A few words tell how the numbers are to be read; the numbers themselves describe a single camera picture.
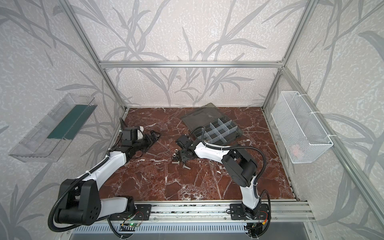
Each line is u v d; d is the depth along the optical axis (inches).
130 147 25.9
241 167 19.2
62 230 15.9
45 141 25.0
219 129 41.0
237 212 28.9
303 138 24.2
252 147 18.9
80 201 16.1
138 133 28.2
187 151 26.6
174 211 29.7
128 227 28.5
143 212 28.7
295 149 29.0
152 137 31.0
